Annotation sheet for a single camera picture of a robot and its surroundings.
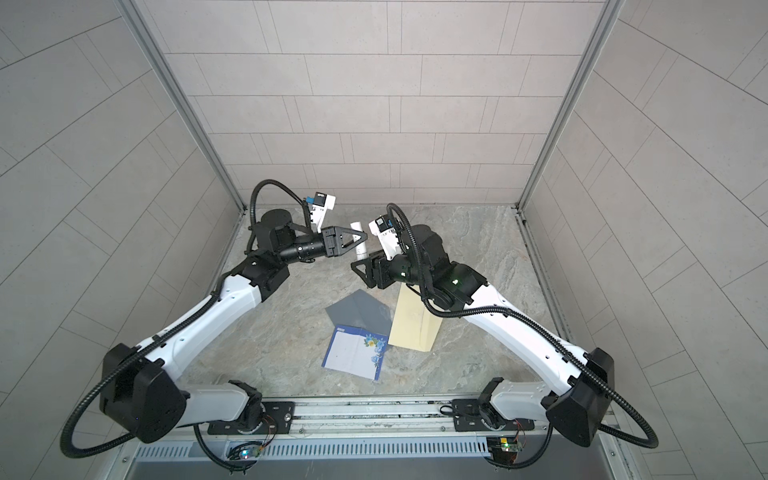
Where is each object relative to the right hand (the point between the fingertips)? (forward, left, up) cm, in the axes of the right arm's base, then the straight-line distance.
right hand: (360, 265), depth 66 cm
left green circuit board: (-30, +28, -25) cm, 48 cm away
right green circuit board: (-32, -30, -31) cm, 54 cm away
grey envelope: (+3, +3, -29) cm, 29 cm away
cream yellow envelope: (-2, -12, -29) cm, 32 cm away
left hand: (+5, -2, +4) cm, 7 cm away
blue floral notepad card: (-9, +4, -28) cm, 30 cm away
